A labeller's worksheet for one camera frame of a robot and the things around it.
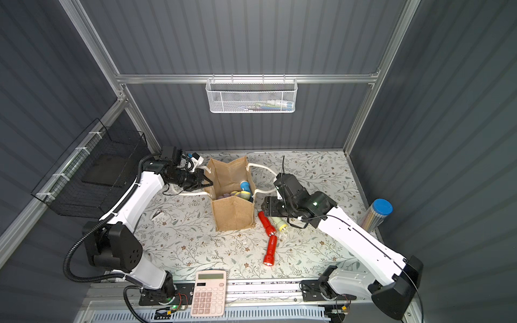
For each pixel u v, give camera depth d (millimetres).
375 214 759
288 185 524
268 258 789
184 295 722
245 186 970
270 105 915
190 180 723
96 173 738
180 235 888
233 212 824
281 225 879
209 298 713
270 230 867
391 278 385
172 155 666
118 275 497
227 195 985
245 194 868
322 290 657
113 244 435
